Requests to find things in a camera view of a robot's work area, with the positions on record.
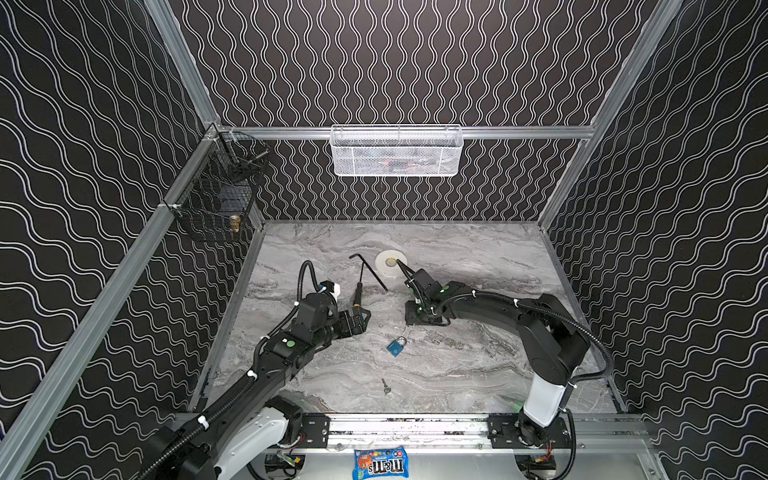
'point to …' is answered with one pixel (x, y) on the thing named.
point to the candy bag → (382, 463)
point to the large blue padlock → (395, 347)
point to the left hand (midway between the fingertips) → (367, 318)
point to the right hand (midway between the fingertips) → (412, 319)
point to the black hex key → (370, 270)
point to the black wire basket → (216, 201)
